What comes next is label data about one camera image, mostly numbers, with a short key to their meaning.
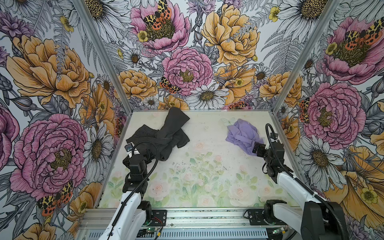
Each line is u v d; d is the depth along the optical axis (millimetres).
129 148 686
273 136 732
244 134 995
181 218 760
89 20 759
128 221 495
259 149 805
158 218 734
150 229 712
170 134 982
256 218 731
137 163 610
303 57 906
